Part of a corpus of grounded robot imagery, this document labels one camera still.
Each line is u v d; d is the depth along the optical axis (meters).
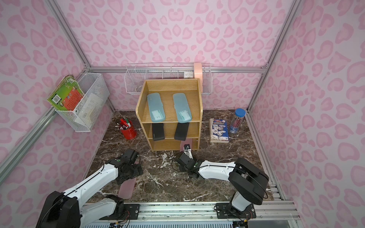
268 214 0.72
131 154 0.69
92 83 0.82
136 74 0.96
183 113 0.72
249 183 0.44
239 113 0.92
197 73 0.82
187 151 0.76
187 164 0.66
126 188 0.80
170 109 0.77
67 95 0.72
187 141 0.84
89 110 0.83
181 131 0.85
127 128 0.90
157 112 0.73
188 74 0.92
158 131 0.84
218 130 1.03
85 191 0.46
